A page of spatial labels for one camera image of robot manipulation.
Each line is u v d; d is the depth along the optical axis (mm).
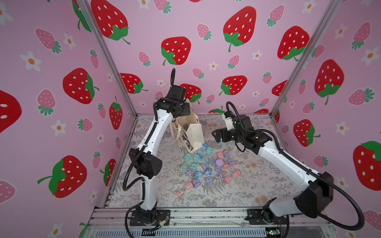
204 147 982
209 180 837
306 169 436
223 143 1013
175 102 589
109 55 858
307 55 856
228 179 838
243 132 581
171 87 636
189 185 817
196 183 827
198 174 860
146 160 491
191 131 847
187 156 950
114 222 731
